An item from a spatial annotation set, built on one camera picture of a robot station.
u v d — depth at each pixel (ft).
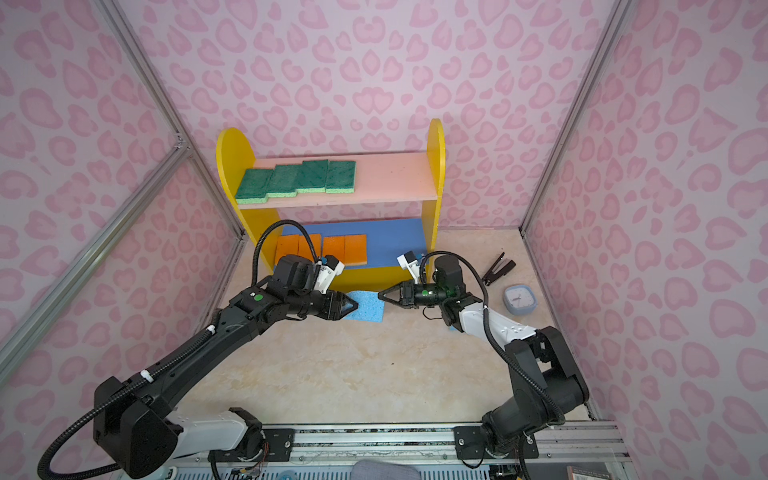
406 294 2.36
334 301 2.18
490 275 3.38
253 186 2.39
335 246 3.12
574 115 2.83
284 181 2.41
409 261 2.51
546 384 1.44
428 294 2.36
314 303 2.14
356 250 3.10
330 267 2.27
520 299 3.15
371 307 2.51
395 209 3.85
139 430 1.24
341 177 2.46
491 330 1.65
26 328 1.71
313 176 2.46
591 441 2.48
